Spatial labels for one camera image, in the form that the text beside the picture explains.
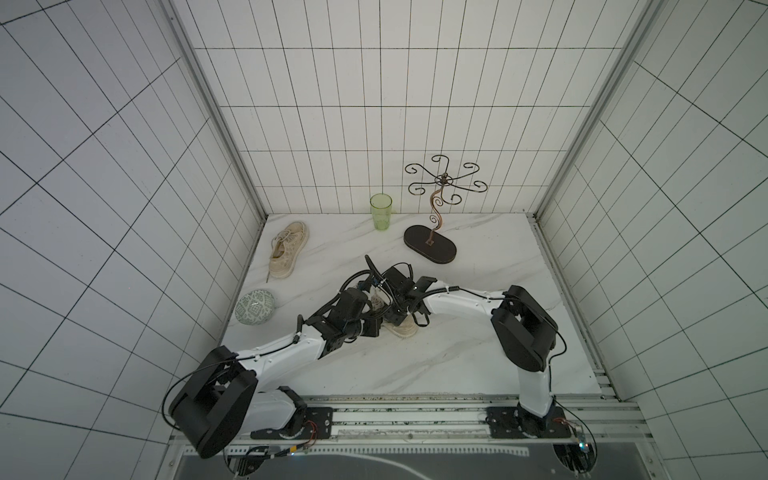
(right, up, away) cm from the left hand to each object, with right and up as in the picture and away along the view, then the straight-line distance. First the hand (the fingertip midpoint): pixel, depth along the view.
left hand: (377, 325), depth 85 cm
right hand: (+6, +4, +9) cm, 12 cm away
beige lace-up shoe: (-32, +22, +15) cm, 42 cm away
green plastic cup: (+1, +37, +22) cm, 43 cm away
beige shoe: (+9, -1, 0) cm, 9 cm away
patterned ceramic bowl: (-39, +4, +7) cm, 40 cm away
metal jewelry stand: (+15, +25, +25) cm, 39 cm away
